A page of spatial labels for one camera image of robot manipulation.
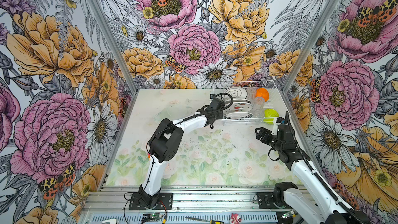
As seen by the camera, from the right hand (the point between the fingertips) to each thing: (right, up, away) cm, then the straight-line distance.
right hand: (261, 136), depth 84 cm
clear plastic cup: (+2, +25, +24) cm, 35 cm away
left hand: (-22, +10, +14) cm, 28 cm away
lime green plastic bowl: (+11, +10, +15) cm, 21 cm away
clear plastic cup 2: (+5, +18, +18) cm, 26 cm away
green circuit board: (-54, -34, -13) cm, 65 cm away
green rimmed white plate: (-9, +25, +22) cm, 34 cm away
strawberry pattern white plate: (-6, +15, +15) cm, 22 cm away
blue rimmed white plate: (-9, +10, +16) cm, 20 cm away
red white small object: (-17, -31, -18) cm, 40 cm away
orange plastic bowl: (+12, +25, +29) cm, 40 cm away
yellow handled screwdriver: (-27, -34, -15) cm, 46 cm away
